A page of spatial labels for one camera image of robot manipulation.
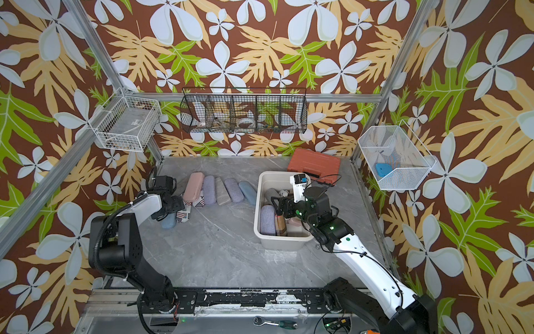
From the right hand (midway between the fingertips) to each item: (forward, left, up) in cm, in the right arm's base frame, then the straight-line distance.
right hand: (278, 196), depth 75 cm
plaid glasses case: (-5, -1, -14) cm, 14 cm away
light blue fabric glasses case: (+18, +14, -21) cm, 31 cm away
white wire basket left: (+30, +63, +10) cm, 71 cm away
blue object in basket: (+11, -41, +3) cm, 43 cm away
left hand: (+8, +49, -19) cm, 53 cm away
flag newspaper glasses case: (+4, +42, -21) cm, 47 cm away
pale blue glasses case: (+1, +48, -22) cm, 53 cm away
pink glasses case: (+19, +40, -19) cm, 48 cm away
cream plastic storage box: (+17, -3, -13) cm, 21 cm away
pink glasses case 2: (0, -8, -19) cm, 21 cm away
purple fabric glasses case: (+18, +20, -20) cm, 34 cm away
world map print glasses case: (+13, -4, -16) cm, 21 cm away
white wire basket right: (+17, -49, +3) cm, 52 cm away
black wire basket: (+44, +15, +8) cm, 47 cm away
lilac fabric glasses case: (+16, +32, -18) cm, 41 cm away
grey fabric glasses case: (+13, +3, -17) cm, 21 cm away
